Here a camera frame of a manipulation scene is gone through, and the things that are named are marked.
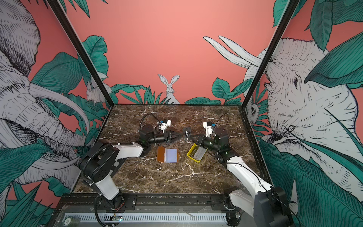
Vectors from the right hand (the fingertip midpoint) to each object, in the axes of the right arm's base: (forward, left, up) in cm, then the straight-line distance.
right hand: (189, 136), depth 75 cm
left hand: (+1, +4, -1) cm, 5 cm away
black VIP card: (+4, +1, -3) cm, 5 cm away
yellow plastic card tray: (+1, -2, -21) cm, 21 cm away
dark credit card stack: (-1, -7, -18) cm, 20 cm away
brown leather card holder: (-1, +14, -21) cm, 25 cm away
